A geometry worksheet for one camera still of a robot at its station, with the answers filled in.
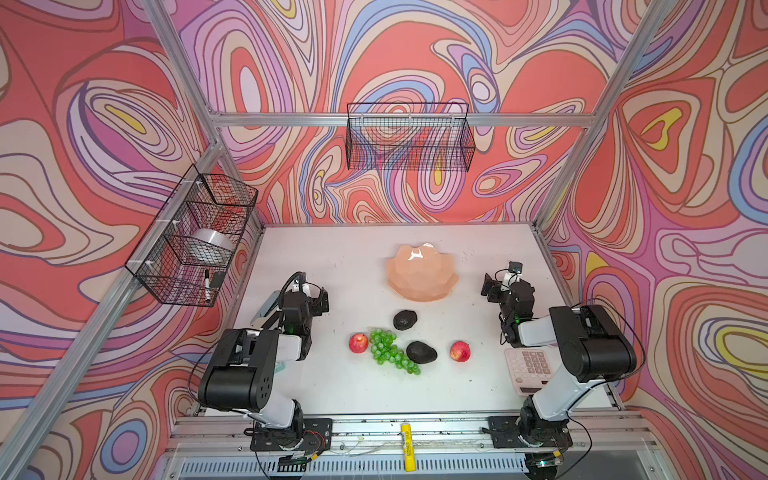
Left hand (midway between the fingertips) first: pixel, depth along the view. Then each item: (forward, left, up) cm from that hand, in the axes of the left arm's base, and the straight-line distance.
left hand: (310, 287), depth 94 cm
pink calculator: (-24, -64, -5) cm, 69 cm away
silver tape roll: (-6, +18, +26) cm, 32 cm away
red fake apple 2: (-20, -45, -3) cm, 49 cm away
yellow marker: (-43, -29, -5) cm, 52 cm away
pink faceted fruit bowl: (+11, -37, -8) cm, 39 cm away
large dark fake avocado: (-20, -34, -2) cm, 40 cm away
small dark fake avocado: (-10, -30, -3) cm, 32 cm away
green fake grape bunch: (-19, -24, -3) cm, 31 cm away
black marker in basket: (-12, +20, +19) cm, 29 cm away
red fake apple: (-17, -16, -2) cm, 24 cm away
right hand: (+3, -62, -1) cm, 62 cm away
